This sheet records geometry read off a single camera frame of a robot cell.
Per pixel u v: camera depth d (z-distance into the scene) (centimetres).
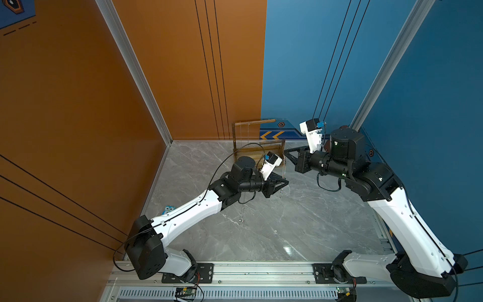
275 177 64
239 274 76
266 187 61
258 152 115
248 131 99
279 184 67
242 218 88
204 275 74
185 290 72
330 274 73
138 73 87
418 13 70
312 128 49
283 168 64
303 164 52
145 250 40
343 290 72
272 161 60
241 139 105
